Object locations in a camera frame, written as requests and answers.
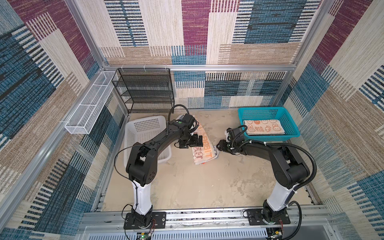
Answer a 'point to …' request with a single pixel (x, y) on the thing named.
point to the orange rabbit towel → (208, 151)
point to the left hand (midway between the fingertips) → (197, 144)
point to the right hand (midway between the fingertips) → (219, 148)
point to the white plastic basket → (140, 130)
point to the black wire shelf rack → (145, 89)
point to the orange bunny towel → (264, 127)
